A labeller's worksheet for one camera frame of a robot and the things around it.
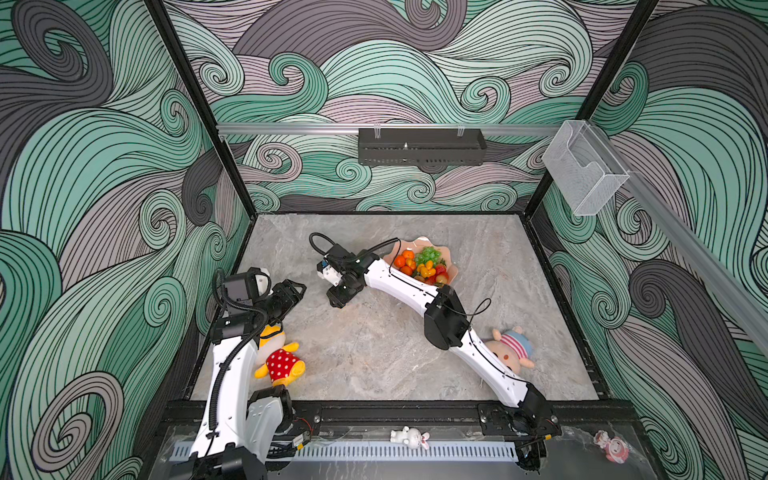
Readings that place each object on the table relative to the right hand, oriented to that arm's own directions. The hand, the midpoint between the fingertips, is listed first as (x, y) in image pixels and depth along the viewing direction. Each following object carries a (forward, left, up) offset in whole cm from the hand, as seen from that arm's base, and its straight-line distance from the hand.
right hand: (337, 297), depth 94 cm
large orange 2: (+9, -23, +2) cm, 25 cm away
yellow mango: (+8, -29, +4) cm, 30 cm away
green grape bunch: (+14, -30, +5) cm, 33 cm away
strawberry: (+10, -34, +2) cm, 35 cm away
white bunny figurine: (-37, -22, +2) cm, 43 cm away
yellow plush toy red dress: (-21, +12, +4) cm, 25 cm away
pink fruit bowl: (+20, -28, +3) cm, 34 cm away
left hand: (-6, +8, +15) cm, 18 cm away
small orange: (+16, -24, +2) cm, 29 cm away
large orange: (+13, -20, +2) cm, 24 cm away
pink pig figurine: (-38, -68, +1) cm, 78 cm away
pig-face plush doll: (-17, -50, +4) cm, 53 cm away
